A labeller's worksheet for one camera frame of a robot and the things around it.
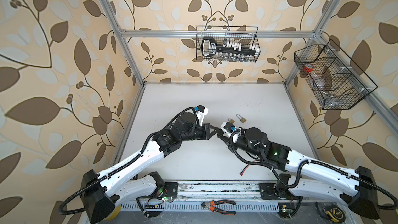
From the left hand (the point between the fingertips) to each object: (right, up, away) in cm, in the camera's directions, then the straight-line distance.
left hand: (220, 130), depth 67 cm
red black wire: (+14, -24, +14) cm, 31 cm away
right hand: (+1, -2, +3) cm, 4 cm away
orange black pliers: (-4, -35, +3) cm, 35 cm away
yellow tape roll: (-47, -38, +2) cm, 61 cm away
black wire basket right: (+56, +21, +6) cm, 60 cm away
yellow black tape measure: (+49, -36, -1) cm, 61 cm away
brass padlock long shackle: (+18, 0, +32) cm, 37 cm away
